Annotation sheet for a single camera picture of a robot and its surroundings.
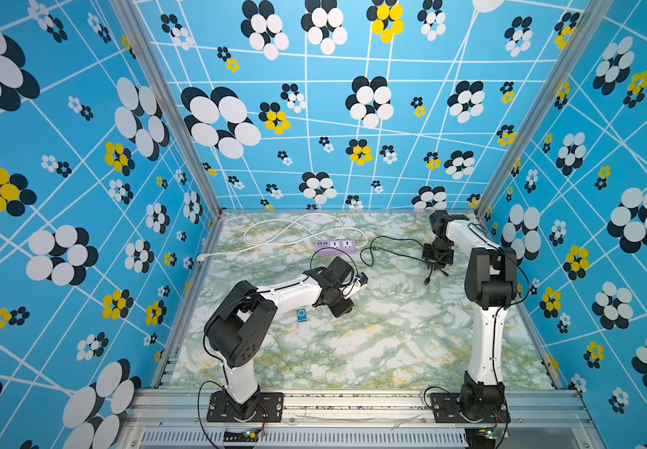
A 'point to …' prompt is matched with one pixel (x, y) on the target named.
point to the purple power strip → (348, 245)
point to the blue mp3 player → (301, 314)
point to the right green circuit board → (489, 432)
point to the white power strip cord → (202, 257)
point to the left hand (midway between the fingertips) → (349, 301)
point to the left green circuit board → (238, 435)
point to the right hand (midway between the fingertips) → (435, 265)
